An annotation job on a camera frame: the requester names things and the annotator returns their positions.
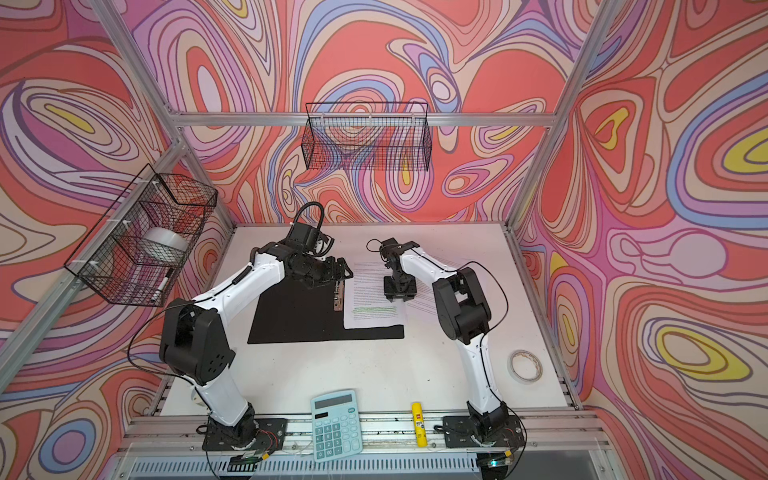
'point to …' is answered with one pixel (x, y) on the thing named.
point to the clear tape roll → (524, 367)
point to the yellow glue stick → (420, 428)
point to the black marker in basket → (160, 288)
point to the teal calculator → (335, 425)
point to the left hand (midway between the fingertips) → (345, 275)
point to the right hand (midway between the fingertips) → (399, 303)
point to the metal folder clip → (338, 296)
